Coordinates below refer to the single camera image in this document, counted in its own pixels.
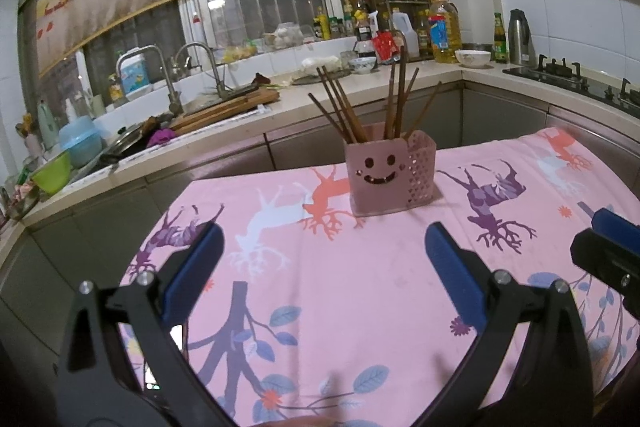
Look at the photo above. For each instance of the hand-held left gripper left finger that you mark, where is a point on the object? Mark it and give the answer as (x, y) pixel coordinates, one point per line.
(195, 272)

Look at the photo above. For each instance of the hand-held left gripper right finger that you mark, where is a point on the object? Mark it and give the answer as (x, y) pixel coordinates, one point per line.
(452, 272)

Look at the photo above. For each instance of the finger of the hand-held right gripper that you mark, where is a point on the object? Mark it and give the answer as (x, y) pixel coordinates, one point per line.
(612, 222)
(605, 257)

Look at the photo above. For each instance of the pink smiley utensil holder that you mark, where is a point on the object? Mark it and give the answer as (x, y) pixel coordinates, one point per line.
(380, 187)

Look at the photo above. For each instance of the bunch of wooden chopsticks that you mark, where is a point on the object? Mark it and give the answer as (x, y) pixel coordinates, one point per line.
(400, 97)

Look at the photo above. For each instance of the pink printed tablecloth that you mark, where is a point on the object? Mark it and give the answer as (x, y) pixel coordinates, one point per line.
(350, 287)

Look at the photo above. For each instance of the purple cloth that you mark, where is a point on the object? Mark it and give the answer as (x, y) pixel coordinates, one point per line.
(162, 137)

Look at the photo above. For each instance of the steel pot lid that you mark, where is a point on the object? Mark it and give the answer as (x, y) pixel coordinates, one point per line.
(125, 139)

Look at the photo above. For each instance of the black gas stove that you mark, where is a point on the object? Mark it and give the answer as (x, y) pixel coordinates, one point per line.
(550, 74)

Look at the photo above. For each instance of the wooden cutting board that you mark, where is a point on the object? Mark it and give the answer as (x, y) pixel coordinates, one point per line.
(225, 109)

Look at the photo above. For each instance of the green bowl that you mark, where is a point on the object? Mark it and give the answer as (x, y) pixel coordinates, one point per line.
(52, 174)

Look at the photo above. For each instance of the blue plastic container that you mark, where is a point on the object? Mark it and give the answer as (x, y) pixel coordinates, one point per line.
(80, 142)

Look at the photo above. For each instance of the steel faucet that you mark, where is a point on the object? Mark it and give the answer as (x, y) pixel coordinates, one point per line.
(171, 92)
(218, 82)

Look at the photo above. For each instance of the white canister blue label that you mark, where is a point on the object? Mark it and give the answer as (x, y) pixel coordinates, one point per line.
(134, 79)

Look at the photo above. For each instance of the dark steel thermos jug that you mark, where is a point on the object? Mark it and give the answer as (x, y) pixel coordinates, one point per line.
(520, 39)

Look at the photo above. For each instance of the pale green bottle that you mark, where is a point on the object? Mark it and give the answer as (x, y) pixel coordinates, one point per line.
(47, 127)

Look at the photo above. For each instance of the green sauce bottle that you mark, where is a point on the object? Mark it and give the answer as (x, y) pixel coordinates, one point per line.
(500, 44)

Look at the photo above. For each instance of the white bowl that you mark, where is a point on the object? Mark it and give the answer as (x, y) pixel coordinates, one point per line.
(472, 58)

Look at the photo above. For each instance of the round dark tray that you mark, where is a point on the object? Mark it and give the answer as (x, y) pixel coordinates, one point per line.
(302, 80)

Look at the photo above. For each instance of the yellow food bag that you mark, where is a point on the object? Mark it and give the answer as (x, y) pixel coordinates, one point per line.
(240, 53)

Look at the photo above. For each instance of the small patterned bowl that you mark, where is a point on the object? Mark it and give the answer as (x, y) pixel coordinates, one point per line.
(361, 64)

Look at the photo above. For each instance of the red packet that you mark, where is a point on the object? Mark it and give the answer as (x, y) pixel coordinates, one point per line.
(385, 48)

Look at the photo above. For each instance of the large cooking oil bottle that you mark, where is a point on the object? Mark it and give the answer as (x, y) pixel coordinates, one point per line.
(442, 34)

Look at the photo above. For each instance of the white food bundle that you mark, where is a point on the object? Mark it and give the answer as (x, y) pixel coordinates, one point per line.
(320, 62)

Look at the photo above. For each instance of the white plastic jug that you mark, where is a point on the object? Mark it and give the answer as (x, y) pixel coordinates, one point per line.
(406, 32)

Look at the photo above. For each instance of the clear bags of food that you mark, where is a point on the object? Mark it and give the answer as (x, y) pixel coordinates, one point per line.
(282, 37)

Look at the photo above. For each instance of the row of condiment bottles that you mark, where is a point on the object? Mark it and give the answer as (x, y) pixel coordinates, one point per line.
(322, 27)

